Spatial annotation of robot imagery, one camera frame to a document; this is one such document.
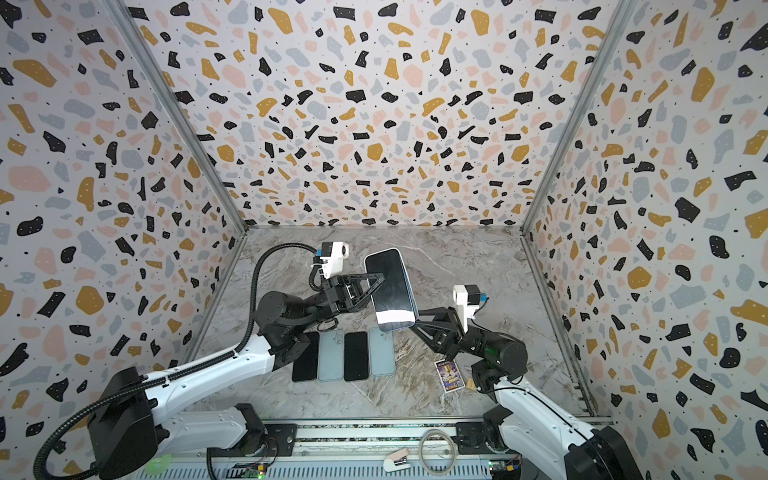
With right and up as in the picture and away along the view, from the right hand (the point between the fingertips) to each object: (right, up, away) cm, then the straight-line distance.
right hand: (409, 329), depth 57 cm
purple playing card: (+12, -20, +27) cm, 35 cm away
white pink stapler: (-3, -34, +13) cm, 37 cm away
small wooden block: (+17, -21, +25) cm, 37 cm away
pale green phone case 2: (-7, -15, +32) cm, 36 cm away
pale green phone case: (-22, -16, +31) cm, 41 cm away
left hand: (-5, +9, -5) cm, 12 cm away
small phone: (-15, -16, +31) cm, 38 cm away
